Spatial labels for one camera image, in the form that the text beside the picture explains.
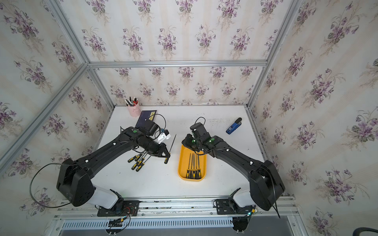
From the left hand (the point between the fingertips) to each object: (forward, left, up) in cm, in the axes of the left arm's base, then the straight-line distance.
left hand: (170, 156), depth 76 cm
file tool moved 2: (-2, -14, -14) cm, 20 cm away
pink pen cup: (+40, +30, -8) cm, 51 cm away
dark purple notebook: (+43, +23, -14) cm, 51 cm away
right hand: (+8, -7, 0) cm, 11 cm away
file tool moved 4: (-2, -9, -15) cm, 18 cm away
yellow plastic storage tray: (+5, -7, -15) cm, 17 cm away
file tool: (-1, +2, 0) cm, 2 cm away
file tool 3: (+1, +23, -14) cm, 27 cm away
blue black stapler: (+31, -45, -10) cm, 56 cm away
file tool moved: (-2, -16, -14) cm, 22 cm away
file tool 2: (+7, +21, -14) cm, 27 cm away
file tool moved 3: (-2, -12, -15) cm, 19 cm away
